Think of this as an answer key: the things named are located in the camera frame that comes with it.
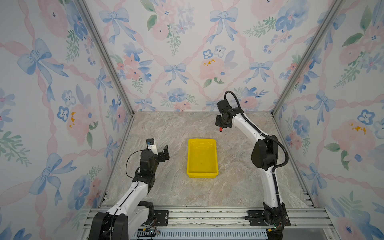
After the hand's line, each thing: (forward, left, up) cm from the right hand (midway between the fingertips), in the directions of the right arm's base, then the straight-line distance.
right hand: (219, 122), depth 100 cm
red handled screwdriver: (-8, +1, +3) cm, 9 cm away
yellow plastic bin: (-22, +12, -9) cm, 27 cm away
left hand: (-21, +36, +4) cm, 42 cm away
